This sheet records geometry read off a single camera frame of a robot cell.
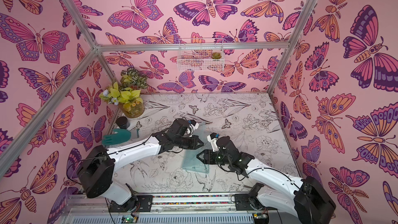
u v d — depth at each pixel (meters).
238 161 0.60
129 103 0.97
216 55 0.92
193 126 0.76
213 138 0.73
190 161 0.87
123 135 0.98
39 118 0.60
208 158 0.69
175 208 0.73
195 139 0.71
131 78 0.97
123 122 0.99
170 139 0.65
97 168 0.49
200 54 0.95
